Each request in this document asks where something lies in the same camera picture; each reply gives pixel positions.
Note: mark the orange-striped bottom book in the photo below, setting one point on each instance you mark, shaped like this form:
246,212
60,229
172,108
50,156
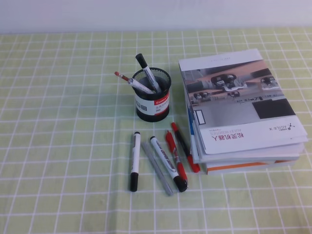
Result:
232,167

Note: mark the silver-tipped white pen in holder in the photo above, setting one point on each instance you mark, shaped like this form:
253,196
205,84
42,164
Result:
139,86

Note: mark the black pen red ends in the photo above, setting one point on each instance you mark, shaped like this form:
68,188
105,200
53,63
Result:
195,167

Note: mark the red-tipped pen in holder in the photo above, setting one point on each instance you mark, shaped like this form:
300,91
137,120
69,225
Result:
121,76

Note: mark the grey translucent pen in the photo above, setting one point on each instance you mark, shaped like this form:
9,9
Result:
157,169

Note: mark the white marker black cap left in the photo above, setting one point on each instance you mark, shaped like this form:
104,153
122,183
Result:
135,162

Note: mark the green checkered tablecloth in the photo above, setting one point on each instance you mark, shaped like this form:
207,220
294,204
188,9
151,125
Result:
66,125

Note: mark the red retractable pen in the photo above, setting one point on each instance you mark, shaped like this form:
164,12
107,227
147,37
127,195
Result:
173,149

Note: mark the black-capped marker in holder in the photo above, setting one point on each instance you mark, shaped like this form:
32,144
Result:
141,60

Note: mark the black mesh pen holder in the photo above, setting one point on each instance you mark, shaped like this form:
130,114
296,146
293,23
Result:
154,107

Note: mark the white marker black cap printed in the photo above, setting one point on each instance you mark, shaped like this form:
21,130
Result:
178,180

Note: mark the white book stack middle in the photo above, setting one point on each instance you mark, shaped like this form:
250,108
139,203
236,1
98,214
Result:
243,156

